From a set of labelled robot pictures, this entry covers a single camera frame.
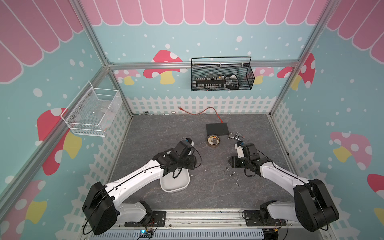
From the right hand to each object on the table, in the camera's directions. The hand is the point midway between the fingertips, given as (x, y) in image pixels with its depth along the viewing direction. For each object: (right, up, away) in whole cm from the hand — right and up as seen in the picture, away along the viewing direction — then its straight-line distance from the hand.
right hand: (232, 159), depth 90 cm
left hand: (-23, 0, -11) cm, 25 cm away
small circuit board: (-47, -33, -18) cm, 60 cm away
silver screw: (0, -9, -1) cm, 9 cm away
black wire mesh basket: (+5, +52, +4) cm, 52 cm away
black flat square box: (-6, +19, +22) cm, 29 cm away
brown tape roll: (-10, +11, +13) cm, 20 cm away
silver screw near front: (+3, -11, -3) cm, 12 cm away
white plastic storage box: (-37, -12, -7) cm, 40 cm away
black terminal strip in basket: (-13, +46, -1) cm, 48 cm away
